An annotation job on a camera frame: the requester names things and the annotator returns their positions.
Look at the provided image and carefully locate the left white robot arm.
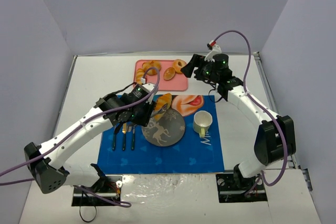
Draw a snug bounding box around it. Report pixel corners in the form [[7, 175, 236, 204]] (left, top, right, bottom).
[[24, 83, 158, 194]]

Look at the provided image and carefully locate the gold knife dark handle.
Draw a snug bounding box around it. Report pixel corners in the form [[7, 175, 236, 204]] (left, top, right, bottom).
[[122, 123, 128, 151]]

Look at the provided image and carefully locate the gold spoon dark handle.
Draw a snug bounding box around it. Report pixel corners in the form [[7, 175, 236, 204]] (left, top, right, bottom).
[[111, 130, 117, 151]]

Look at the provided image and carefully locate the cream mug yellow handle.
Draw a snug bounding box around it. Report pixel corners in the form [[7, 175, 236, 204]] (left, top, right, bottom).
[[193, 111, 213, 138]]

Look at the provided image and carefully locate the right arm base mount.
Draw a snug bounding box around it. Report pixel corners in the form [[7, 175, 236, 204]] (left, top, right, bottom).
[[216, 172, 268, 204]]

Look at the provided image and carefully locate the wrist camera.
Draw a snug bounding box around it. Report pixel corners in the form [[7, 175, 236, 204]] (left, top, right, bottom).
[[139, 77, 155, 92], [205, 40, 222, 61]]

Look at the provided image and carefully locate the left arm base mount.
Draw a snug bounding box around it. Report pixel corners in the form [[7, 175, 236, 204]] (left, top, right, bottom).
[[71, 175, 123, 207]]

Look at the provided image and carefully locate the grey reindeer plate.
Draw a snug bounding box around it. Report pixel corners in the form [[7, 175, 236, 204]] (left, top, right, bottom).
[[141, 108, 186, 147]]

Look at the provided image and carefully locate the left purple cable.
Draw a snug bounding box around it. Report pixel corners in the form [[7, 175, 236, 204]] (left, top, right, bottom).
[[0, 67, 161, 208]]

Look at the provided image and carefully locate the croissant bread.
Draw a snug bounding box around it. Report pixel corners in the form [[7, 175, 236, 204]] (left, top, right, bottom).
[[154, 93, 172, 111], [135, 68, 146, 84]]

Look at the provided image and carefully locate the blue cartoon placemat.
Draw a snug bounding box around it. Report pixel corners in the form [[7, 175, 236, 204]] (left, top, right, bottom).
[[98, 95, 225, 174]]

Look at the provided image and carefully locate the purple cable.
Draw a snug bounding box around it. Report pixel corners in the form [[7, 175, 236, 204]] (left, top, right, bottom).
[[0, 67, 161, 208], [215, 29, 289, 187]]

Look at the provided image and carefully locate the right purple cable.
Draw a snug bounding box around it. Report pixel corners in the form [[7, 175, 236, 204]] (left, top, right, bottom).
[[215, 29, 289, 187]]

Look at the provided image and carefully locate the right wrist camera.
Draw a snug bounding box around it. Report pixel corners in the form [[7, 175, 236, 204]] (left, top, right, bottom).
[[205, 40, 222, 61]]

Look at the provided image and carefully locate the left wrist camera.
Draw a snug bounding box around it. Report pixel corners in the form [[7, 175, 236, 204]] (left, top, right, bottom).
[[139, 77, 155, 92]]

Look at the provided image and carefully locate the sugared donut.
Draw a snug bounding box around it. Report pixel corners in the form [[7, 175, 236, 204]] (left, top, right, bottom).
[[172, 59, 186, 74]]

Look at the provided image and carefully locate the small sesame bun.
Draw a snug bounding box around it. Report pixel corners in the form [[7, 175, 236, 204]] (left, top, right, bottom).
[[163, 67, 176, 81]]

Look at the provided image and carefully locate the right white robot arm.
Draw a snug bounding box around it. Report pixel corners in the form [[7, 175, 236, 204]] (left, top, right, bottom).
[[181, 54, 296, 188]]

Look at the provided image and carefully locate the gold fork dark handle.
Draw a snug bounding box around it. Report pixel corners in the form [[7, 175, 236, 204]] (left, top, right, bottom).
[[131, 126, 136, 151]]

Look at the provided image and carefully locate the round striped bread roll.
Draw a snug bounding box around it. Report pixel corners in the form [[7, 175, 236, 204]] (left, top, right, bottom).
[[142, 60, 161, 76]]

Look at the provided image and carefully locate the pink tray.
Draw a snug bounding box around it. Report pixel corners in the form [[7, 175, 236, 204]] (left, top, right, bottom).
[[133, 59, 188, 92]]

